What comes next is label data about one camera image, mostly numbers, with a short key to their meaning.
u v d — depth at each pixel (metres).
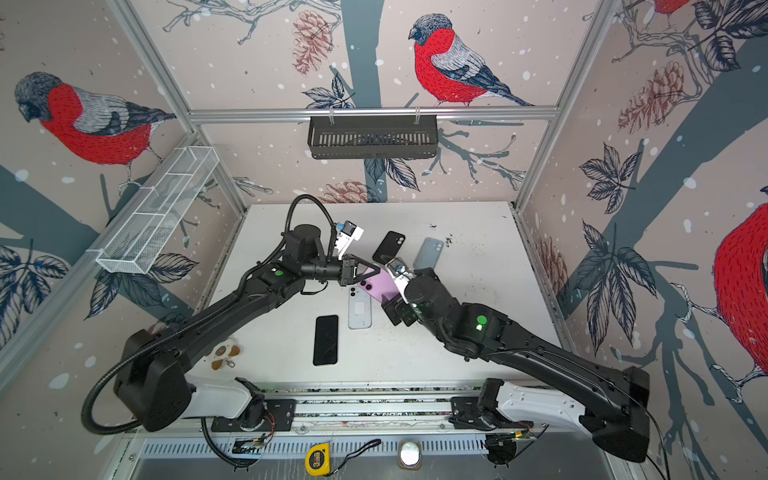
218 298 0.98
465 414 0.73
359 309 0.92
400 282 0.57
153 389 0.40
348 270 0.65
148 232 0.74
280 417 0.73
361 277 0.70
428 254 1.08
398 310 0.59
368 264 0.70
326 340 0.87
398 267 0.55
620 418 0.39
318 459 0.66
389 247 1.08
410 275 0.57
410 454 0.60
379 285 0.72
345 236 0.67
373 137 1.05
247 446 0.71
